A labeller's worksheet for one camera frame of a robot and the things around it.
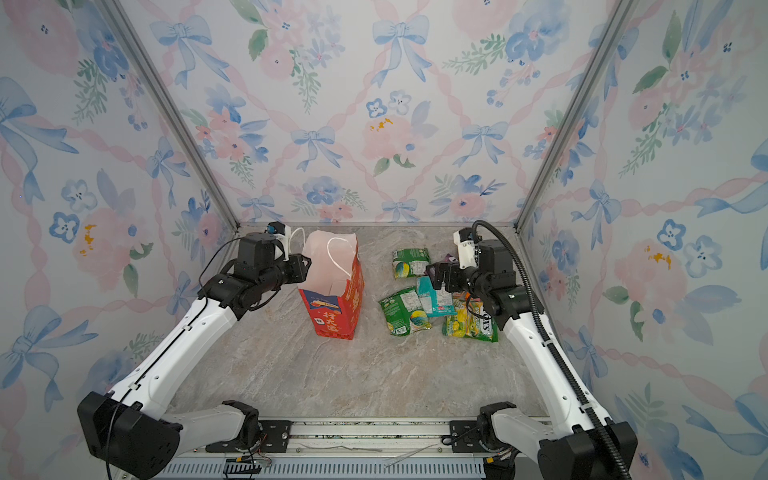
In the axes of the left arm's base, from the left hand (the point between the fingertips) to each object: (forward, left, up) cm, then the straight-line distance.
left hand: (308, 257), depth 77 cm
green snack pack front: (-3, -26, -22) cm, 34 cm away
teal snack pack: (-1, -35, -21) cm, 41 cm away
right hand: (-2, -35, 0) cm, 35 cm away
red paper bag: (-11, -8, 0) cm, 13 cm away
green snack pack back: (+16, -28, -22) cm, 39 cm away
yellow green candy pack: (-5, -47, -23) cm, 53 cm away
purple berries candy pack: (+19, -42, -23) cm, 52 cm away
